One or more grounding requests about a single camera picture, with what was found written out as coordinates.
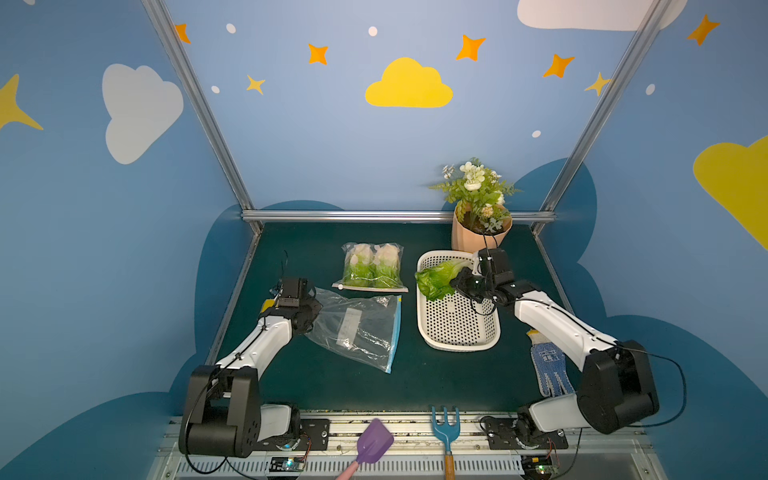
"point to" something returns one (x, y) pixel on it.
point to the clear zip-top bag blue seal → (364, 328)
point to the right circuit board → (538, 466)
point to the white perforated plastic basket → (455, 321)
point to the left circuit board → (287, 464)
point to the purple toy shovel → (373, 443)
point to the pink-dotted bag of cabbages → (372, 267)
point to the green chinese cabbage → (434, 281)
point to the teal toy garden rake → (445, 431)
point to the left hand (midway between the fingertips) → (322, 304)
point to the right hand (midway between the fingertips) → (455, 277)
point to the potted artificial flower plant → (481, 218)
